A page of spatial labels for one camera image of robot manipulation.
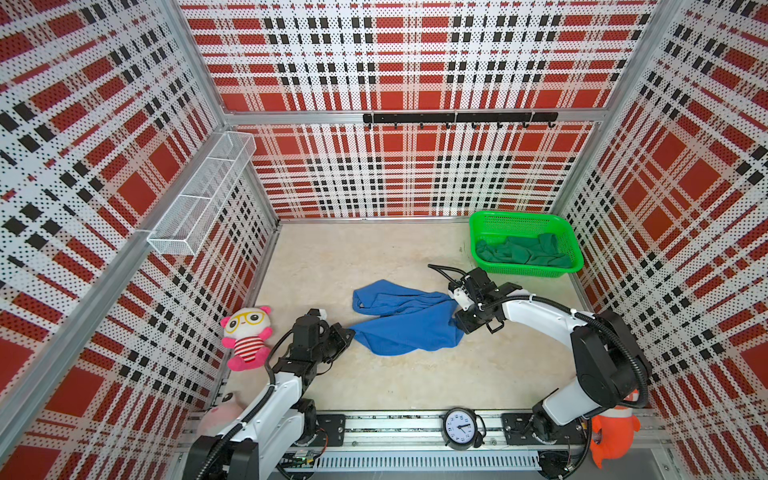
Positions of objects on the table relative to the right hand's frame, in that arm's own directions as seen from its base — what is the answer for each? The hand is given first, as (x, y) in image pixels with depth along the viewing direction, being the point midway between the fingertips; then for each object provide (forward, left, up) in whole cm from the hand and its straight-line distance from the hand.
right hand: (466, 322), depth 89 cm
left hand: (-4, +33, +1) cm, 33 cm away
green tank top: (+29, -32, -1) cm, 43 cm away
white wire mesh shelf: (+25, +87, +18) cm, 93 cm away
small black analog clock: (-27, +5, -1) cm, 28 cm away
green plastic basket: (+46, -20, -7) cm, 51 cm away
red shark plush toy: (-29, -30, +1) cm, 42 cm away
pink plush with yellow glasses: (-4, +64, +4) cm, 64 cm away
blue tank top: (0, +19, +2) cm, 19 cm away
